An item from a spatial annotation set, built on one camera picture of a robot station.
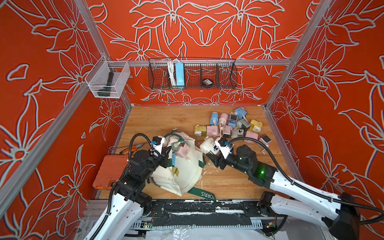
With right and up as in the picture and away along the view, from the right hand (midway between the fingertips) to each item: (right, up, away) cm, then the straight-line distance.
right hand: (210, 147), depth 71 cm
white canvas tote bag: (-10, -17, +12) cm, 23 cm away
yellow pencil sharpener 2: (-19, -15, +10) cm, 26 cm away
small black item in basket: (+1, +38, +24) cm, 45 cm away
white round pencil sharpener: (+27, +12, +32) cm, 44 cm away
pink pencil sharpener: (+13, +14, +31) cm, 37 cm away
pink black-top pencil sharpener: (+37, +1, +18) cm, 41 cm away
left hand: (-20, +1, 0) cm, 20 cm away
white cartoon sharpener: (-1, +1, -3) cm, 4 cm away
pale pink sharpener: (+30, +4, +24) cm, 38 cm away
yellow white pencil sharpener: (+37, +10, +32) cm, 50 cm away
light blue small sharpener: (+21, +12, +34) cm, 42 cm away
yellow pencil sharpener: (-2, +7, +29) cm, 30 cm away
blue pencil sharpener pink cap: (+7, +13, +31) cm, 34 cm away
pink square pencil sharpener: (+5, +6, +26) cm, 27 cm away
